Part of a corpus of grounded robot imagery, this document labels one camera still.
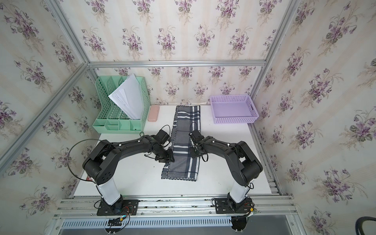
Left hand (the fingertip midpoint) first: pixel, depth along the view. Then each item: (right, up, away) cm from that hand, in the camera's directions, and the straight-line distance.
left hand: (174, 161), depth 88 cm
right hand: (+14, +4, +6) cm, 16 cm away
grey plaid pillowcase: (+8, +26, +23) cm, 36 cm away
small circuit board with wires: (-27, -25, -17) cm, 41 cm away
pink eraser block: (-20, +31, +27) cm, 46 cm away
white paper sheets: (-32, +41, +7) cm, 52 cm away
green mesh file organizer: (-47, +26, +15) cm, 56 cm away
